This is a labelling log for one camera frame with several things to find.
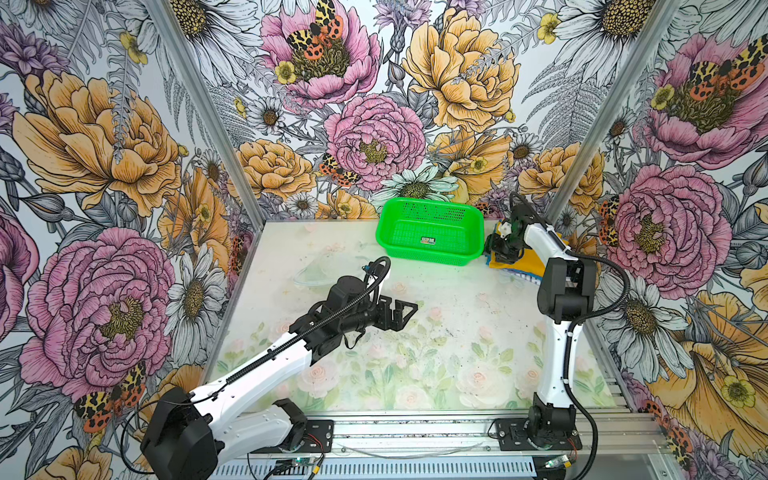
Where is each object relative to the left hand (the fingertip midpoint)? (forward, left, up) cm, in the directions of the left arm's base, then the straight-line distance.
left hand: (402, 312), depth 76 cm
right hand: (+27, -32, -14) cm, 44 cm away
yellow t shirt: (+19, -38, -4) cm, 43 cm away
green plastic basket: (+45, -13, -18) cm, 51 cm away
